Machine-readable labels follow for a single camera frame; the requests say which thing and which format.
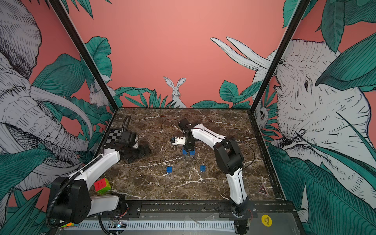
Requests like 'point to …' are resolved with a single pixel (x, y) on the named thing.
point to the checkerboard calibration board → (114, 135)
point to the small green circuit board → (121, 225)
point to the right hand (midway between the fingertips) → (188, 144)
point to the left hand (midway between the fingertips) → (147, 151)
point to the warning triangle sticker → (262, 190)
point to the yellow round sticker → (266, 220)
